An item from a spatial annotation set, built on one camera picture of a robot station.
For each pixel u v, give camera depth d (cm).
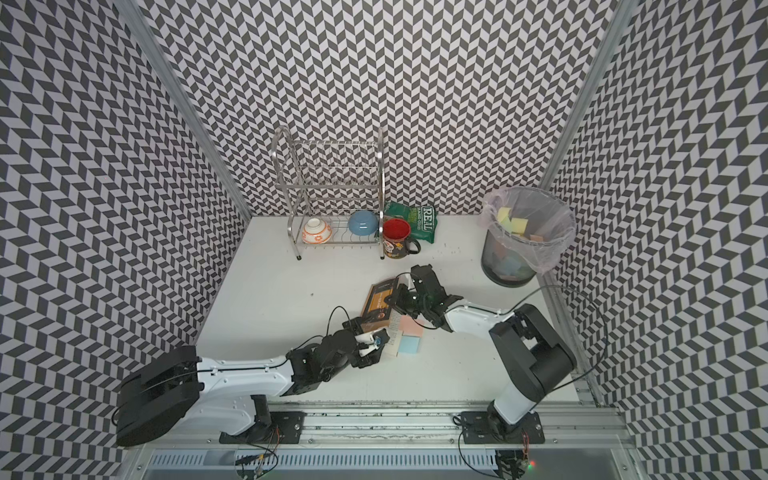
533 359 45
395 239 98
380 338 69
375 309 89
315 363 61
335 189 115
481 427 72
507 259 89
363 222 108
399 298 79
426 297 70
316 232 102
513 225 97
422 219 116
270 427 65
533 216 91
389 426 75
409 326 81
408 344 83
